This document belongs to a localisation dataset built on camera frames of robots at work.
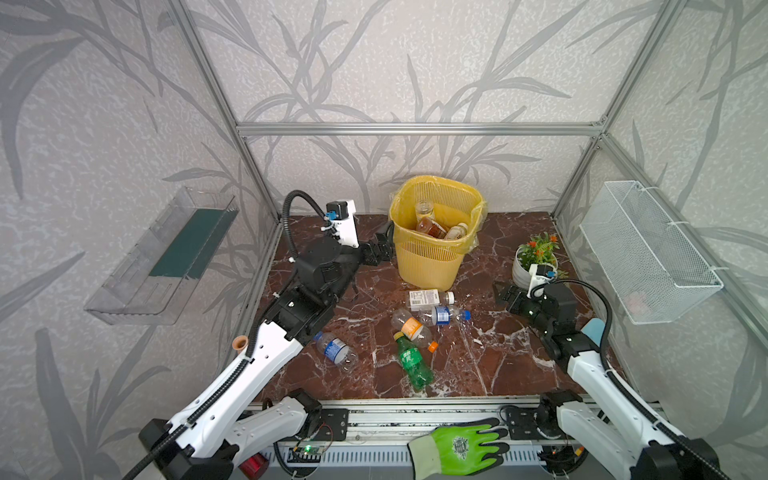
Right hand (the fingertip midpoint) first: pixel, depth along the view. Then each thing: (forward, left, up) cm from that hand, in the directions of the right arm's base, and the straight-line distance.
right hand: (504, 277), depth 84 cm
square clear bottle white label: (0, +21, -12) cm, 24 cm away
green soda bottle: (-20, +27, -9) cm, 34 cm away
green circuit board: (-40, +53, -16) cm, 68 cm away
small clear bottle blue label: (-7, +17, -9) cm, 21 cm away
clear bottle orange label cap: (-11, +26, -10) cm, 30 cm away
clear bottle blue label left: (-17, +47, -9) cm, 51 cm away
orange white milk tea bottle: (+15, +12, +3) cm, 19 cm away
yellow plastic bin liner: (+25, +12, +5) cm, 29 cm away
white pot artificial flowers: (+9, -12, +1) cm, 15 cm away
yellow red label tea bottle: (+16, +21, +4) cm, 26 cm away
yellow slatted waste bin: (+2, +21, +4) cm, 22 cm away
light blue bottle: (-7, -32, -20) cm, 38 cm away
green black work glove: (-39, +16, -13) cm, 44 cm away
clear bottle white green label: (+24, +22, +4) cm, 33 cm away
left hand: (0, +34, +26) cm, 42 cm away
